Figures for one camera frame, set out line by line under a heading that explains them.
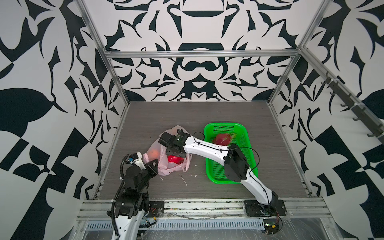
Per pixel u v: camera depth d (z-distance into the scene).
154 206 0.75
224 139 0.91
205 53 0.93
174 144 0.63
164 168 0.78
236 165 0.56
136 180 0.58
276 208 0.64
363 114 0.55
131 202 0.55
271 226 0.71
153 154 0.85
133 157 0.69
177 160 0.83
